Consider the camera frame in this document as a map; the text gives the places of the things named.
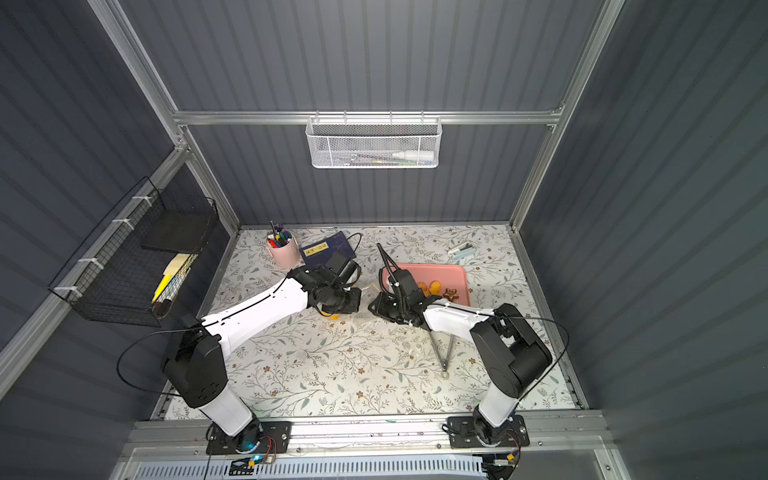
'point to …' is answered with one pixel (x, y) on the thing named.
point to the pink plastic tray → (386, 269)
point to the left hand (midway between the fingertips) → (361, 310)
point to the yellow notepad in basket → (171, 268)
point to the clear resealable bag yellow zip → (332, 316)
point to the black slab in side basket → (180, 230)
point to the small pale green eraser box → (456, 254)
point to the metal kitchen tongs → (444, 361)
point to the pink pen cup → (283, 249)
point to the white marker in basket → (413, 156)
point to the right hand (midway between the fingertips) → (373, 307)
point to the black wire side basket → (139, 267)
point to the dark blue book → (328, 252)
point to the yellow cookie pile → (434, 289)
